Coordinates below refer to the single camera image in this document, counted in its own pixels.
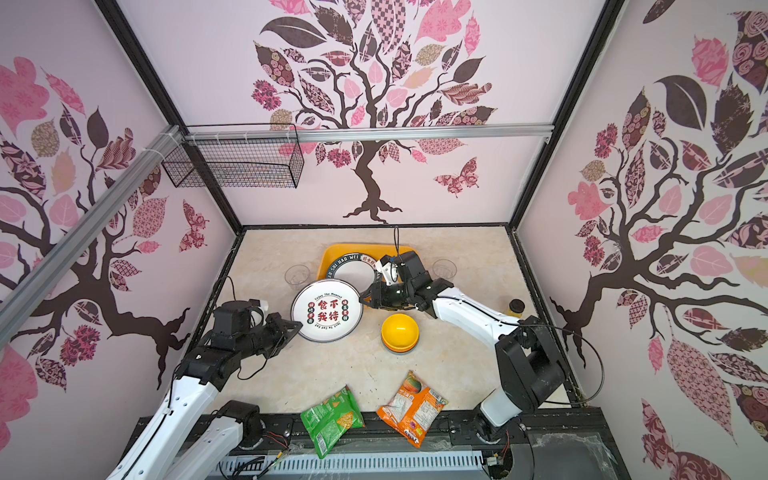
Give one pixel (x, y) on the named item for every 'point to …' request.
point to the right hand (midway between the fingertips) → (365, 296)
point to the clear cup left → (296, 275)
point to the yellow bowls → (400, 333)
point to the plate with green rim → (359, 269)
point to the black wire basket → (237, 156)
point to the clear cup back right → (444, 268)
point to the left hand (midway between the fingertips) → (304, 329)
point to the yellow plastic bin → (332, 252)
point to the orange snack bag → (413, 410)
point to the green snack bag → (330, 421)
